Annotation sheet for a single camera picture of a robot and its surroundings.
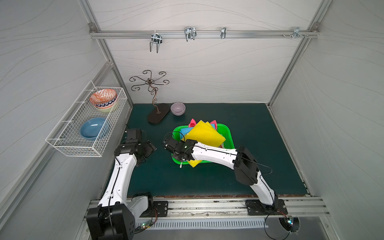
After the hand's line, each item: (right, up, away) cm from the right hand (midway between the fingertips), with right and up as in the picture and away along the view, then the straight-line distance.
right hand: (180, 146), depth 86 cm
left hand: (-17, -2, -6) cm, 18 cm away
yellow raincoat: (+15, +7, +5) cm, 17 cm away
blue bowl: (-38, +12, -20) cm, 45 cm away
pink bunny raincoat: (+7, +13, +12) cm, 19 cm away
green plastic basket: (+28, +9, +12) cm, 32 cm away
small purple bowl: (-5, +24, +28) cm, 37 cm away
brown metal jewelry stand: (-17, +23, +26) cm, 39 cm away
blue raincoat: (+2, +8, +7) cm, 11 cm away
